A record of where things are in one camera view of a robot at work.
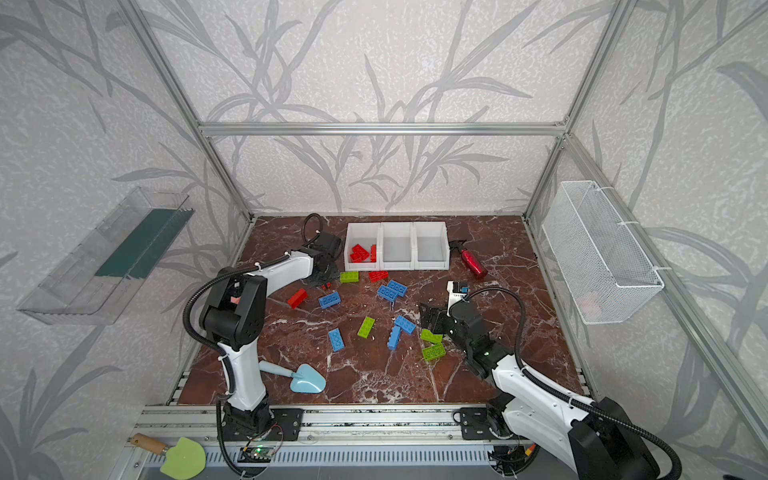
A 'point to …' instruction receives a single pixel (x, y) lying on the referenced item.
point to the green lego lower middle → (431, 337)
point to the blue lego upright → (394, 338)
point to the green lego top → (349, 277)
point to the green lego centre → (366, 327)
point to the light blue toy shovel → (304, 378)
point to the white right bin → (431, 246)
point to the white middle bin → (397, 246)
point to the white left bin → (365, 234)
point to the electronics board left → (256, 455)
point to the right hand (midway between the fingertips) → (431, 296)
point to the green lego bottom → (433, 352)
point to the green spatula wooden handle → (184, 460)
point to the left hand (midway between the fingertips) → (332, 266)
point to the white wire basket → (599, 260)
